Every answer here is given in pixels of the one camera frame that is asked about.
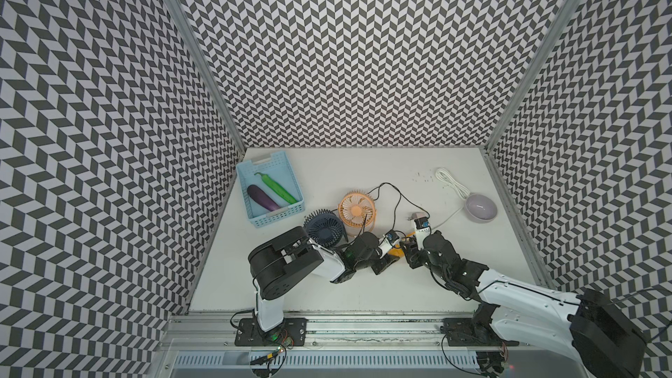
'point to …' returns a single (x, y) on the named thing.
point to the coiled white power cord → (463, 192)
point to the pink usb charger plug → (417, 215)
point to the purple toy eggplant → (262, 199)
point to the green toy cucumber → (277, 189)
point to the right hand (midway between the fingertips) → (405, 246)
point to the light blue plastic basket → (278, 170)
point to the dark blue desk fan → (325, 227)
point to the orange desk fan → (357, 211)
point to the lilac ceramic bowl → (480, 208)
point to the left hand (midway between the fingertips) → (389, 251)
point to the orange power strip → (397, 249)
